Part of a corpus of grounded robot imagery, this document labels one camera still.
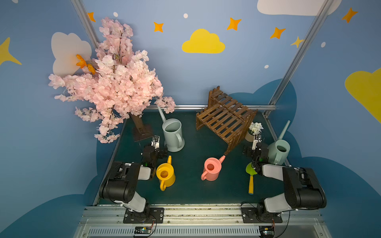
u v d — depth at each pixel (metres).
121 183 0.46
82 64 0.69
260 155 0.73
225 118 0.99
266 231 0.72
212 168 0.80
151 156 0.72
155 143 0.80
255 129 0.96
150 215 0.70
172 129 0.89
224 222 0.75
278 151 0.82
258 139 0.80
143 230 0.72
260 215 0.68
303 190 0.46
